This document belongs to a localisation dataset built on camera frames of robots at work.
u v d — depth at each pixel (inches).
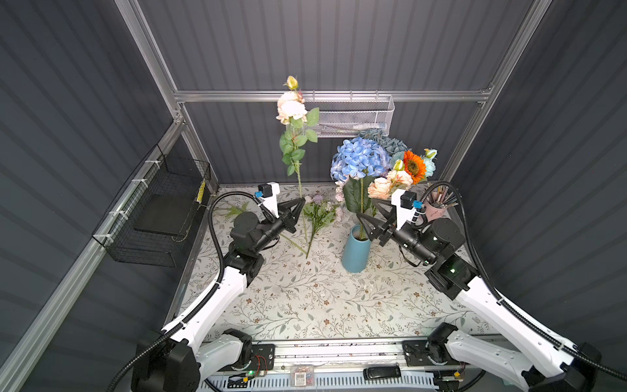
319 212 40.1
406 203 20.4
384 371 28.9
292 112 23.9
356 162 24.7
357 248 30.9
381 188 26.2
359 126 35.9
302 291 34.1
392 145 32.4
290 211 25.4
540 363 15.2
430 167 29.2
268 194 24.1
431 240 19.2
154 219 28.7
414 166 27.9
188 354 15.2
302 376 26.9
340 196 33.0
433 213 39.0
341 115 39.0
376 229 22.0
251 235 21.7
